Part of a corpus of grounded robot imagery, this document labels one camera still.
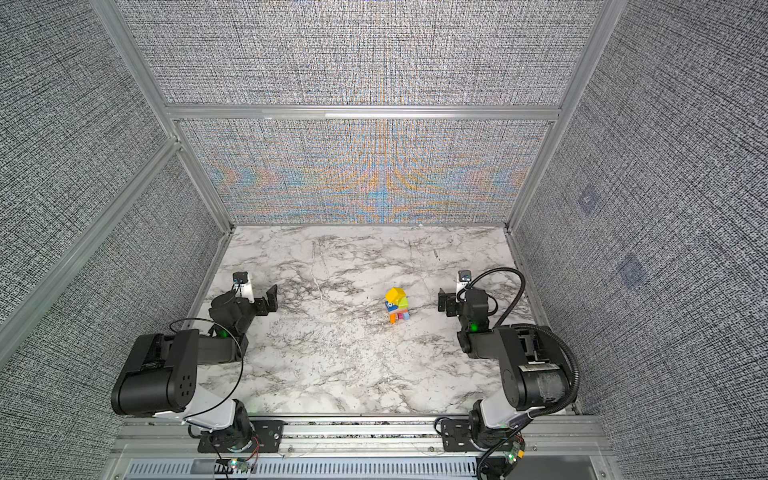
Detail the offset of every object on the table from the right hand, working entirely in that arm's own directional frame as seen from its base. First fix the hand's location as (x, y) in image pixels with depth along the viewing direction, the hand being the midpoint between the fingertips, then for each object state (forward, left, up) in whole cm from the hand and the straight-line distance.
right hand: (459, 286), depth 94 cm
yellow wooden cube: (-8, +21, +6) cm, 23 cm away
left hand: (-1, +62, +3) cm, 62 cm away
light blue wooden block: (-8, +17, -4) cm, 19 cm away
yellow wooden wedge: (-7, +21, +7) cm, 23 cm away
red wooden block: (-9, +20, 0) cm, 22 cm away
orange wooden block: (-9, +21, -4) cm, 23 cm away
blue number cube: (-9, +22, +2) cm, 24 cm away
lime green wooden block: (-7, +18, +2) cm, 19 cm away
